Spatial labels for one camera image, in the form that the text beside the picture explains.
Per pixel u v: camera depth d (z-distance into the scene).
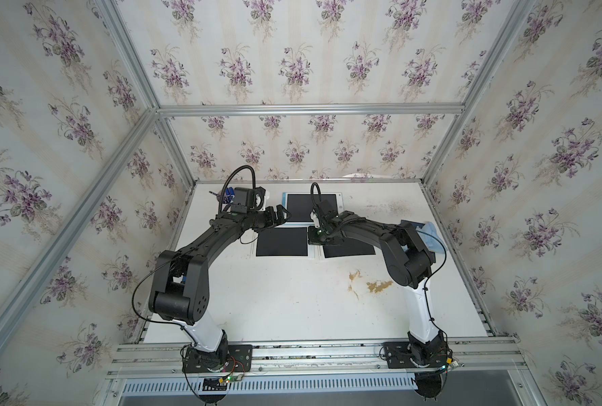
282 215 0.80
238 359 0.73
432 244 0.95
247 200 0.72
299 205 1.09
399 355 0.73
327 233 0.78
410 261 0.55
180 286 0.46
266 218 0.80
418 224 1.02
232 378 0.69
